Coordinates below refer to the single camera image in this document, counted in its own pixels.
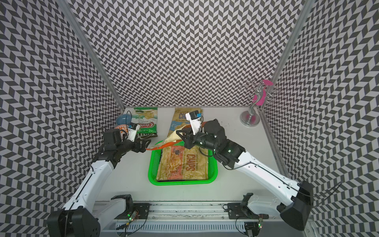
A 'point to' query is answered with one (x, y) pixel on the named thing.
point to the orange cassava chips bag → (174, 137)
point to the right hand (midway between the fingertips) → (178, 134)
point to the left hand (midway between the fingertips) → (142, 139)
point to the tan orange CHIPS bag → (177, 163)
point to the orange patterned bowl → (123, 127)
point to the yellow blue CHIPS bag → (179, 119)
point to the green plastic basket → (153, 163)
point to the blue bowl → (121, 120)
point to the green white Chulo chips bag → (147, 118)
